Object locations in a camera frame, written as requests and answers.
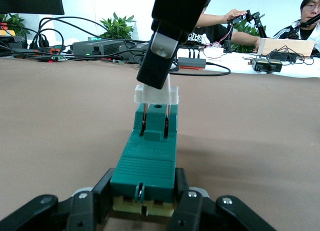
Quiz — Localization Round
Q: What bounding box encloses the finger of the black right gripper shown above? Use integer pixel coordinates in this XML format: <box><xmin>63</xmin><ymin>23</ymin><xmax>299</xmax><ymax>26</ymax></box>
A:
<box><xmin>136</xmin><ymin>24</ymin><xmax>187</xmax><ymax>90</ymax></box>

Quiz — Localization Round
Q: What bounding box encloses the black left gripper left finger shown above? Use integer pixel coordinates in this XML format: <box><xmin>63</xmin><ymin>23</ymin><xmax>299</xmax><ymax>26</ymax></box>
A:
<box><xmin>0</xmin><ymin>167</ymin><xmax>115</xmax><ymax>231</ymax></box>

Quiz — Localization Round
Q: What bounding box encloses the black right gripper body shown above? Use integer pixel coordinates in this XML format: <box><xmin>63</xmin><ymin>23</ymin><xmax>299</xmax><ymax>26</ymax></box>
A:
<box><xmin>151</xmin><ymin>0</ymin><xmax>215</xmax><ymax>46</ymax></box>

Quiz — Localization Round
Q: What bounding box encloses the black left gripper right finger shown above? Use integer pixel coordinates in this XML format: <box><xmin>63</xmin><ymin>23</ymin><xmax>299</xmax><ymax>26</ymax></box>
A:
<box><xmin>166</xmin><ymin>167</ymin><xmax>276</xmax><ymax>231</ymax></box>

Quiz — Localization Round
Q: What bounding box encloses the green load switch white handle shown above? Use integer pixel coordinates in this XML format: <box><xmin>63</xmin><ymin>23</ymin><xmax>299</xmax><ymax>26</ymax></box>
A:
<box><xmin>109</xmin><ymin>74</ymin><xmax>180</xmax><ymax>217</ymax></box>

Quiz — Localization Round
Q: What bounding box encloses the black finned power supply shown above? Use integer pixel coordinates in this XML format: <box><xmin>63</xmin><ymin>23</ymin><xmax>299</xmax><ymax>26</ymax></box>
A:
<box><xmin>118</xmin><ymin>42</ymin><xmax>152</xmax><ymax>64</ymax></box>
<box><xmin>72</xmin><ymin>39</ymin><xmax>126</xmax><ymax>57</ymax></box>

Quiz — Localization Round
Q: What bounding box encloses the grey orange adapter box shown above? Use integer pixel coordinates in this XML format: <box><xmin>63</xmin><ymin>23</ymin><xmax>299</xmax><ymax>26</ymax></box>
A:
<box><xmin>177</xmin><ymin>57</ymin><xmax>207</xmax><ymax>71</ymax></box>

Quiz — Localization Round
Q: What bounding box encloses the person in black shirt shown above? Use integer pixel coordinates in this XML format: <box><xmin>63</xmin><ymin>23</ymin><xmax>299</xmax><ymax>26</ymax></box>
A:
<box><xmin>187</xmin><ymin>4</ymin><xmax>262</xmax><ymax>52</ymax></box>

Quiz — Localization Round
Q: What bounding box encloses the green leafy potted plant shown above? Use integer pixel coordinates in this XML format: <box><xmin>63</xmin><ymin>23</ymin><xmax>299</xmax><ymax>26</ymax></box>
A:
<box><xmin>99</xmin><ymin>12</ymin><xmax>137</xmax><ymax>41</ymax></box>
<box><xmin>0</xmin><ymin>12</ymin><xmax>31</xmax><ymax>39</ymax></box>
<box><xmin>232</xmin><ymin>17</ymin><xmax>267</xmax><ymax>54</ymax></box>

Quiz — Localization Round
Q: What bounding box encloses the yellow black device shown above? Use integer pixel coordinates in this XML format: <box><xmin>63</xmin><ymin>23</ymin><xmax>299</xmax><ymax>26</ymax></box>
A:
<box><xmin>251</xmin><ymin>57</ymin><xmax>283</xmax><ymax>74</ymax></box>

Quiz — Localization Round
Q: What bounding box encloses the light wooden box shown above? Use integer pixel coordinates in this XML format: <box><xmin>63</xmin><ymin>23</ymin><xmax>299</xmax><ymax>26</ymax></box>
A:
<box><xmin>257</xmin><ymin>37</ymin><xmax>316</xmax><ymax>57</ymax></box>

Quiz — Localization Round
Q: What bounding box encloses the black power adapter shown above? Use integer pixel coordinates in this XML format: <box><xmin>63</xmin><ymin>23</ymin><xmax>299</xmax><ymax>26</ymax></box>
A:
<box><xmin>268</xmin><ymin>50</ymin><xmax>299</xmax><ymax>62</ymax></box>

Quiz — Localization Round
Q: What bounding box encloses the person in striped jacket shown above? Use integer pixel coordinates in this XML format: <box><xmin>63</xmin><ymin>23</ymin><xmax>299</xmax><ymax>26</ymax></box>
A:
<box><xmin>272</xmin><ymin>0</ymin><xmax>320</xmax><ymax>57</ymax></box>

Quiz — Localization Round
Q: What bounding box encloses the black monitor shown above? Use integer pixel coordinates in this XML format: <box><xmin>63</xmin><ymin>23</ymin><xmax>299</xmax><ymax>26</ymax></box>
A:
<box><xmin>0</xmin><ymin>0</ymin><xmax>65</xmax><ymax>16</ymax></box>

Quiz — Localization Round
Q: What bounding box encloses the black box device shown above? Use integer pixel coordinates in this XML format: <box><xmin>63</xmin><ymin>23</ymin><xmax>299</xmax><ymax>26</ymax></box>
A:
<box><xmin>0</xmin><ymin>35</ymin><xmax>24</xmax><ymax>51</ymax></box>

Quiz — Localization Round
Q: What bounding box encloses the orange yellow device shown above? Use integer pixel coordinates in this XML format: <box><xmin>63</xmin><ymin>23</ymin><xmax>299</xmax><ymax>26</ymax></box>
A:
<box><xmin>0</xmin><ymin>25</ymin><xmax>16</xmax><ymax>38</ymax></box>

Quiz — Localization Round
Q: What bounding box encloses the black looped cable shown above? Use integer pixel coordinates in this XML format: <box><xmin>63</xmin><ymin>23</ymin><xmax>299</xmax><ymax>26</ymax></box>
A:
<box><xmin>169</xmin><ymin>62</ymin><xmax>231</xmax><ymax>77</ymax></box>

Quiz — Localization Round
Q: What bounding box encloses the grey orange cable connector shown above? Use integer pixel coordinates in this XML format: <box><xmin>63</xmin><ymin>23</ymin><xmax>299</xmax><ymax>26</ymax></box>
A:
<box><xmin>32</xmin><ymin>47</ymin><xmax>66</xmax><ymax>55</ymax></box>

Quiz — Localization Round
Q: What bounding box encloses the black power cable bundle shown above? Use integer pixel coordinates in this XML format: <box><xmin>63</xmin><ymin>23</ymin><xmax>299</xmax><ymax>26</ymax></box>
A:
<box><xmin>0</xmin><ymin>17</ymin><xmax>151</xmax><ymax>64</ymax></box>

